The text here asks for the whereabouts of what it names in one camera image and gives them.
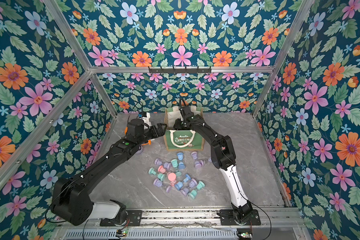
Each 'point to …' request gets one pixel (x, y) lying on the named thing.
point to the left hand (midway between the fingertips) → (162, 125)
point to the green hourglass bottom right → (193, 193)
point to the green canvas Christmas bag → (181, 140)
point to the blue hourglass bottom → (179, 185)
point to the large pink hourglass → (172, 177)
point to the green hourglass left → (151, 171)
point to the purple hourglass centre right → (198, 164)
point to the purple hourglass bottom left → (157, 182)
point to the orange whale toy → (149, 142)
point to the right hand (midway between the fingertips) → (180, 123)
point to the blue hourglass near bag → (180, 155)
